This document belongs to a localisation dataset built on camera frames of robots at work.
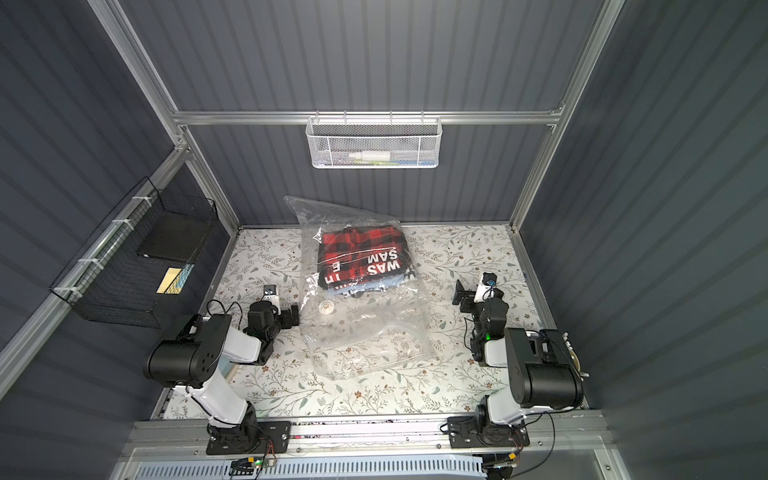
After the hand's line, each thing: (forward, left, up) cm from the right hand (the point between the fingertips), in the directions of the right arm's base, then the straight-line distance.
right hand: (474, 282), depth 90 cm
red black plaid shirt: (+11, +37, -2) cm, 39 cm away
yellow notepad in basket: (-16, +74, +22) cm, 78 cm away
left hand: (-3, +61, -10) cm, 62 cm away
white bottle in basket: (+33, +32, +23) cm, 51 cm away
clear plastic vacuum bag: (-2, +36, -12) cm, 37 cm away
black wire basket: (-8, +88, +18) cm, 91 cm away
